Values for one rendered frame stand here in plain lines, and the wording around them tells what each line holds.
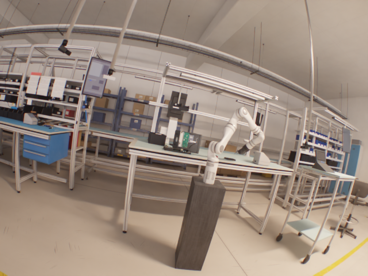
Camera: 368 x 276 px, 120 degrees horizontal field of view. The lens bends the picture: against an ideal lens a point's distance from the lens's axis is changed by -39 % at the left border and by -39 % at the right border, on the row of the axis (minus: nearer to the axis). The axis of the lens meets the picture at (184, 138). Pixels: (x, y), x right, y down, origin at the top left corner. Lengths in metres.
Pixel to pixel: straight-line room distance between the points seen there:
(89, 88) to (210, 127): 4.72
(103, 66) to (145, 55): 4.00
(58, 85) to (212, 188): 2.49
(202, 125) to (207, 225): 5.01
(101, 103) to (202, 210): 4.81
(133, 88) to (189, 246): 5.25
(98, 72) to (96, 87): 0.19
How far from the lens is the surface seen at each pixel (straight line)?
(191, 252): 1.60
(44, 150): 2.25
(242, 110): 1.55
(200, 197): 1.33
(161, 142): 2.01
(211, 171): 1.35
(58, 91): 2.85
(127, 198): 1.85
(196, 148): 1.89
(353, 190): 3.51
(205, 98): 6.28
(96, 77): 2.43
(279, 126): 8.04
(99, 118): 5.62
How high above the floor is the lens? 1.22
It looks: 2 degrees down
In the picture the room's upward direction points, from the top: 11 degrees clockwise
